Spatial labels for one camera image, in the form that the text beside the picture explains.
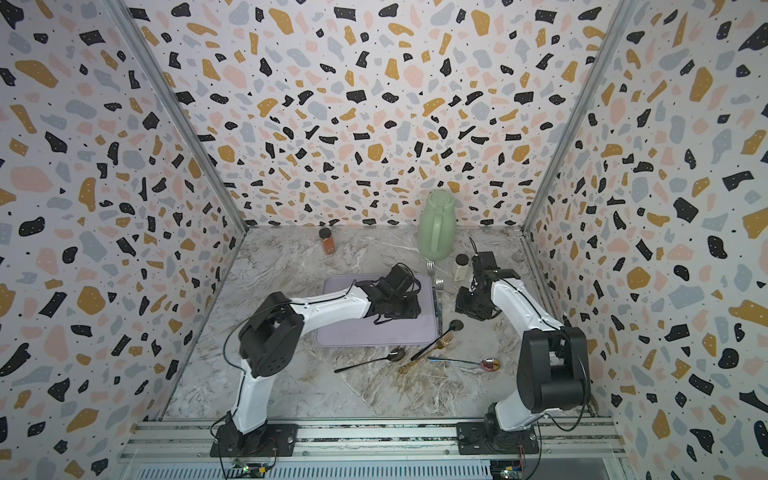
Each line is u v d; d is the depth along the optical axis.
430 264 1.10
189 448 0.73
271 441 0.73
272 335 0.51
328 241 1.09
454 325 0.95
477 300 0.68
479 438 0.73
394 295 0.73
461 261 1.01
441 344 0.90
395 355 0.87
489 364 0.84
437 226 0.95
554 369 0.44
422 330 0.93
